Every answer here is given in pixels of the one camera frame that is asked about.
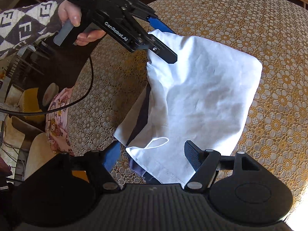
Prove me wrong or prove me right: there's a white and navy t-shirt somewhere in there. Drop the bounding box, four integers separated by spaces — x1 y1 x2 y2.
114 30 262 185

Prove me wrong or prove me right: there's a patterned sleeve left forearm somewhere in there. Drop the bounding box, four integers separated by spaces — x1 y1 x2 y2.
0 0 63 59

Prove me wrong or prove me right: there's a yellow lace tablecloth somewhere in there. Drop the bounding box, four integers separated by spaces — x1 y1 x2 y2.
68 0 307 203

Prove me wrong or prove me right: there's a person's left hand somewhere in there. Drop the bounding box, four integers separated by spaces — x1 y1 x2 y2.
57 0 107 47

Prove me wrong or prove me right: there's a black cable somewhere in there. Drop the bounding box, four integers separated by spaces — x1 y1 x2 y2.
0 55 95 115

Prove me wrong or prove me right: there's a pink cartoon print garment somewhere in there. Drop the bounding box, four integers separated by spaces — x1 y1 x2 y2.
45 88 74 155

